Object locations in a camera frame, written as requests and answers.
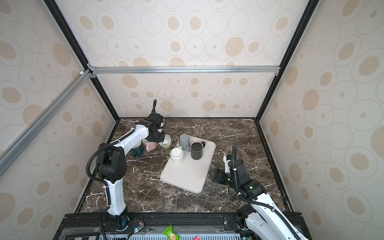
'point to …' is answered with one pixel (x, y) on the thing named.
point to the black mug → (196, 150)
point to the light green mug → (167, 142)
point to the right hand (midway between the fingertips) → (215, 173)
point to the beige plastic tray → (191, 174)
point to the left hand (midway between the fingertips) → (163, 135)
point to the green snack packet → (170, 233)
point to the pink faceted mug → (150, 146)
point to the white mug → (177, 155)
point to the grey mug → (184, 142)
